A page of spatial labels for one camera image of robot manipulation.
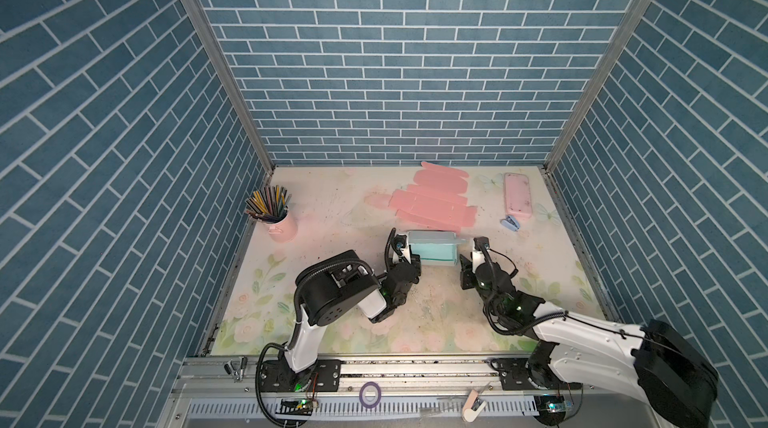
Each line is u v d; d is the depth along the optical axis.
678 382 0.41
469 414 0.67
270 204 0.94
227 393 0.71
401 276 0.72
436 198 1.11
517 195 1.12
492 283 0.60
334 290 0.51
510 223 1.02
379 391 0.72
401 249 0.78
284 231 0.94
